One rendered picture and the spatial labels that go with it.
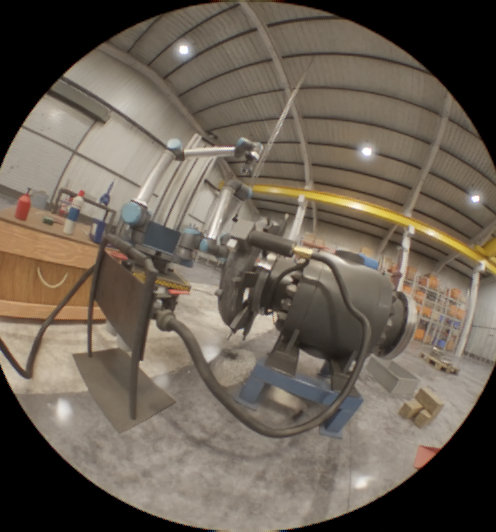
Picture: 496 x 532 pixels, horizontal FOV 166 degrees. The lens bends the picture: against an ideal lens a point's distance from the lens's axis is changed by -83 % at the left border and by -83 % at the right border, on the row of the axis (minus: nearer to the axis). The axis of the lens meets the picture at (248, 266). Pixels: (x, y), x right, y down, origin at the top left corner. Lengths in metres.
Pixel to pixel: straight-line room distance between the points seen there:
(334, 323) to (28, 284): 1.45
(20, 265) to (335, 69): 8.33
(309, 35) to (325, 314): 7.99
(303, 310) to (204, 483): 0.81
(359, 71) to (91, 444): 8.58
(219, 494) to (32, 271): 1.08
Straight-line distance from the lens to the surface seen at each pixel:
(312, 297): 0.81
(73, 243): 0.95
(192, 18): 9.39
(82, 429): 0.70
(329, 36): 7.91
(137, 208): 1.24
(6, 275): 1.03
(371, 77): 8.06
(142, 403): 0.77
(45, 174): 8.94
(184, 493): 0.64
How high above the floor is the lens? 0.62
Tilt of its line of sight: 1 degrees up
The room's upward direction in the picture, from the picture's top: 20 degrees clockwise
